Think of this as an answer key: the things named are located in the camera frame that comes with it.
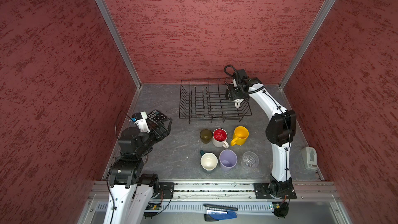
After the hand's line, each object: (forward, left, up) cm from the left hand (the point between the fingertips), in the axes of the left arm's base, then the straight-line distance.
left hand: (167, 126), depth 69 cm
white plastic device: (-4, -77, -24) cm, 80 cm away
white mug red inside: (+6, -26, -25) cm, 37 cm away
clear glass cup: (-7, -43, -24) cm, 50 cm away
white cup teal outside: (-8, -20, -24) cm, 32 cm away
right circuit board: (-29, -54, -26) cm, 66 cm away
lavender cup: (-7, -30, -23) cm, 39 cm away
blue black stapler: (-30, -23, -23) cm, 44 cm away
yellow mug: (+8, -39, -24) cm, 47 cm away
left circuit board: (-28, +7, -26) cm, 39 cm away
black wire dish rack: (+34, -18, -20) cm, 43 cm away
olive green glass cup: (+7, -18, -25) cm, 31 cm away
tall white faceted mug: (+22, -37, -9) cm, 44 cm away
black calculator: (+21, +15, -24) cm, 35 cm away
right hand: (+27, -37, -11) cm, 47 cm away
